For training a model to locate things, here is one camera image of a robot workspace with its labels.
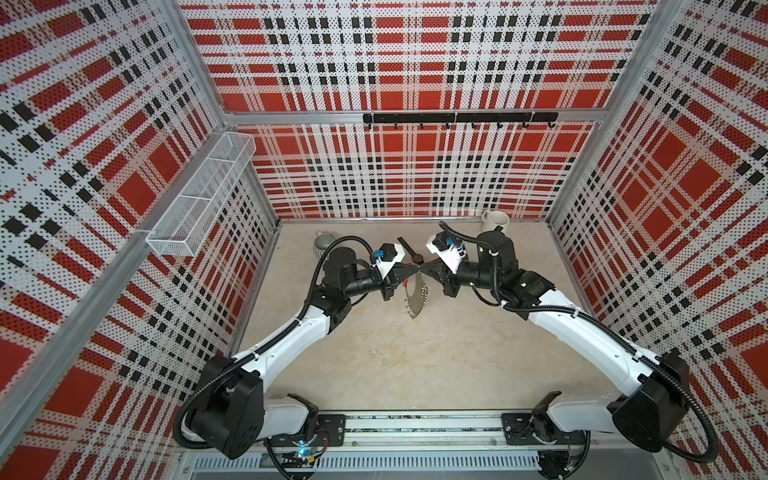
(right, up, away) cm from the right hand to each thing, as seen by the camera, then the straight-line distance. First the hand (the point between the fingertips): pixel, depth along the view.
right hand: (428, 266), depth 72 cm
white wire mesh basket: (-73, +14, +19) cm, 76 cm away
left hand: (-2, 0, +1) cm, 2 cm away
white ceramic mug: (+28, +15, +39) cm, 50 cm away
